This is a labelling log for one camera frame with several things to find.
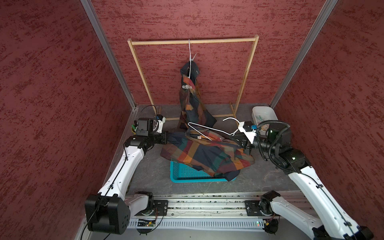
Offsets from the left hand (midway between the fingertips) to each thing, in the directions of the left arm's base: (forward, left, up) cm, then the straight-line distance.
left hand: (167, 137), depth 81 cm
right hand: (-9, -32, +13) cm, 35 cm away
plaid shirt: (+5, -14, +15) cm, 21 cm away
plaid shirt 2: (-12, -30, +2) cm, 32 cm away
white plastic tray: (+33, -68, -16) cm, 77 cm away
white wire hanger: (-9, -32, +17) cm, 37 cm away
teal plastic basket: (-14, -11, -18) cm, 25 cm away
